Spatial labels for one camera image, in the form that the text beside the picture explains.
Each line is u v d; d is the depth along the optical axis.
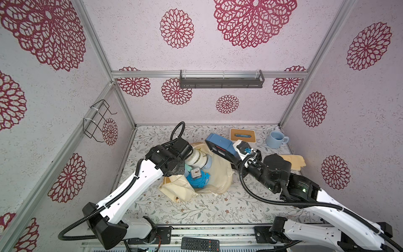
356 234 0.39
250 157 0.46
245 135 1.10
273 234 0.65
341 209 0.40
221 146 0.57
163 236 0.73
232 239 0.73
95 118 0.77
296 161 0.98
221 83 0.86
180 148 0.53
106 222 0.38
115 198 0.39
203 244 0.70
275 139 1.04
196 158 0.88
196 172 0.87
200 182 0.85
